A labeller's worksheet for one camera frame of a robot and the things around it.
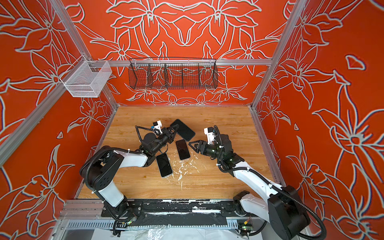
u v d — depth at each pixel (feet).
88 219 2.34
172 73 3.28
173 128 2.66
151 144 2.22
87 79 3.03
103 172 1.52
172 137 2.56
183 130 2.66
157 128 2.63
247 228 2.24
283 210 1.29
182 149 3.12
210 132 2.38
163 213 2.39
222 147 1.96
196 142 2.33
